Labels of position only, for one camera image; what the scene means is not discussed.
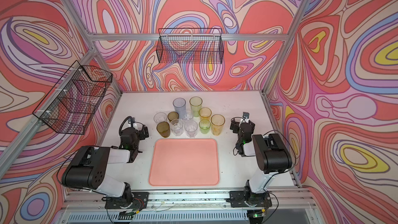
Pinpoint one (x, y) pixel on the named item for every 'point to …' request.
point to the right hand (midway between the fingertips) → (242, 122)
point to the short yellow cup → (204, 113)
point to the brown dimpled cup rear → (172, 115)
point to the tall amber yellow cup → (217, 121)
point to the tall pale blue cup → (180, 106)
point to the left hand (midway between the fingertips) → (139, 125)
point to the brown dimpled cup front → (164, 129)
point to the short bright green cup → (204, 125)
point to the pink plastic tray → (184, 162)
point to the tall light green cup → (196, 104)
